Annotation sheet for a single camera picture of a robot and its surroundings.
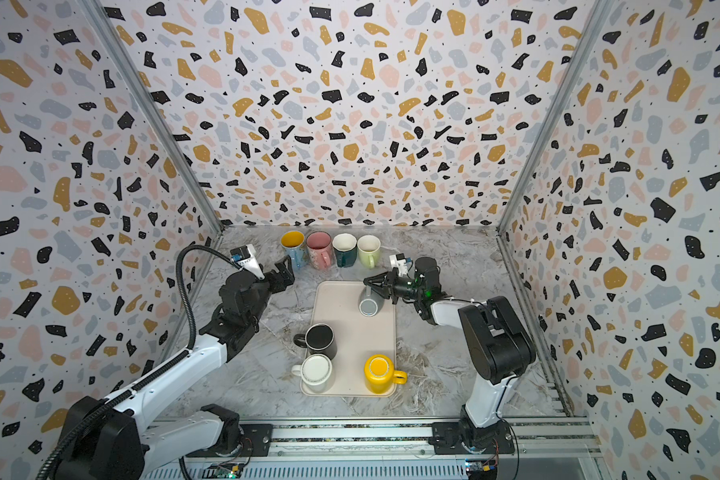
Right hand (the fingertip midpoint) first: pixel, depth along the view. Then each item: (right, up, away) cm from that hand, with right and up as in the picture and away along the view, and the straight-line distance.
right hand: (360, 278), depth 83 cm
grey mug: (+3, -6, -1) cm, 7 cm away
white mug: (-11, -24, -5) cm, 27 cm away
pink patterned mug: (-15, +8, +17) cm, 24 cm away
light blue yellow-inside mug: (-26, +11, +23) cm, 36 cm away
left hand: (-22, +6, -4) cm, 23 cm away
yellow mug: (+6, -24, -7) cm, 26 cm away
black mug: (-11, -17, -1) cm, 20 cm away
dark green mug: (-7, +10, +23) cm, 26 cm away
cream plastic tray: (-1, -19, +9) cm, 21 cm away
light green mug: (+1, +9, +23) cm, 25 cm away
